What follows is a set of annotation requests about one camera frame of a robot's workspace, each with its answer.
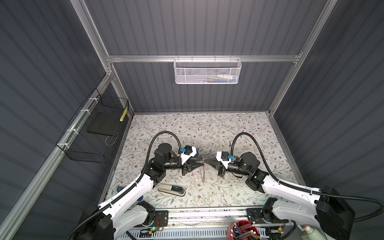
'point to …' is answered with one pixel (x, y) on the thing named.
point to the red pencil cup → (243, 230)
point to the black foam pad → (105, 123)
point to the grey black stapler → (171, 189)
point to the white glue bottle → (313, 234)
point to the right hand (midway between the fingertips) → (207, 161)
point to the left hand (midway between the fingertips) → (202, 161)
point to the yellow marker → (123, 114)
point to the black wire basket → (86, 136)
